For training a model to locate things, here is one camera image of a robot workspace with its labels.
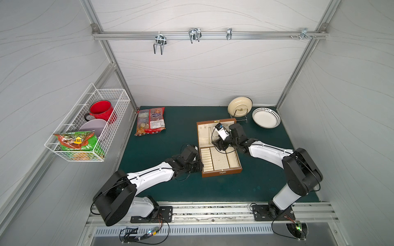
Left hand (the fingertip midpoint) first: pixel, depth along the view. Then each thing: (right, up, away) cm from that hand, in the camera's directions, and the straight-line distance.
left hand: (204, 167), depth 83 cm
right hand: (+8, +16, +8) cm, 20 cm away
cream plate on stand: (+24, +35, +18) cm, 46 cm away
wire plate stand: (+26, +26, +22) cm, 43 cm away
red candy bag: (-38, +25, +24) cm, 51 cm away
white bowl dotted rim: (+47, +28, +29) cm, 62 cm away
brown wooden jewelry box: (+7, +2, +3) cm, 8 cm away
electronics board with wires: (-35, -27, -14) cm, 46 cm away
